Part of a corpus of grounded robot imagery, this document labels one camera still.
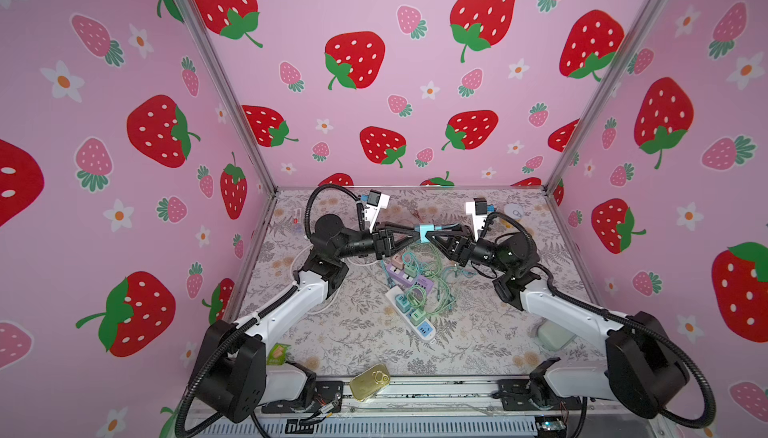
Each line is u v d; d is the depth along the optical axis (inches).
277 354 31.5
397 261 36.4
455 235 24.7
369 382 28.8
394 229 25.1
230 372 16.1
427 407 28.8
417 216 44.0
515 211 42.2
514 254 22.3
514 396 28.7
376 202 24.6
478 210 24.2
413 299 33.6
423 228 25.2
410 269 35.6
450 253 24.9
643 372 16.2
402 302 32.5
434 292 36.6
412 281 36.4
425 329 32.7
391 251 24.6
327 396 28.9
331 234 22.2
